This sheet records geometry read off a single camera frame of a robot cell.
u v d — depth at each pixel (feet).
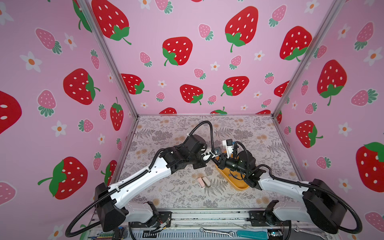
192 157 1.71
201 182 2.75
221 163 2.28
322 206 1.37
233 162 2.28
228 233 2.30
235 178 2.34
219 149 1.98
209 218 2.50
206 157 1.99
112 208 1.24
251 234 2.29
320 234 2.29
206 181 2.75
